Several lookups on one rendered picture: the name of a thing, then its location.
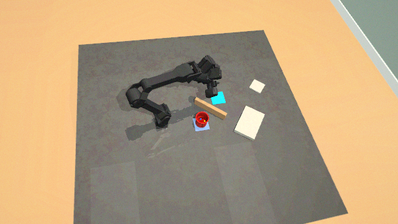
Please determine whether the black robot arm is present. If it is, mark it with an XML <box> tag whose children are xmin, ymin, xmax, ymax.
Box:
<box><xmin>126</xmin><ymin>55</ymin><xmax>222</xmax><ymax>129</ymax></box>

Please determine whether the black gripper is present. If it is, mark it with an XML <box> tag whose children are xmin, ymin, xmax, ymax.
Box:
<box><xmin>198</xmin><ymin>73</ymin><xmax>219</xmax><ymax>98</ymax></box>

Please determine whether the red plastic cup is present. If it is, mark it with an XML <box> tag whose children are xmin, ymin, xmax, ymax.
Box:
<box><xmin>195</xmin><ymin>111</ymin><xmax>209</xmax><ymax>128</ymax></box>

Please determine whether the light wooden plank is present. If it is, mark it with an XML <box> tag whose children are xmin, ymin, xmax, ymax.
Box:
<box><xmin>194</xmin><ymin>97</ymin><xmax>227</xmax><ymax>119</ymax></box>

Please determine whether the cream flat rectangular block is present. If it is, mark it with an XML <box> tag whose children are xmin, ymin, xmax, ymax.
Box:
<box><xmin>249</xmin><ymin>80</ymin><xmax>265</xmax><ymax>94</ymax></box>

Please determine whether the cream flat rectangular slab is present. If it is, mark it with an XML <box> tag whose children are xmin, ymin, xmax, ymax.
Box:
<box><xmin>234</xmin><ymin>106</ymin><xmax>264</xmax><ymax>141</ymax></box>

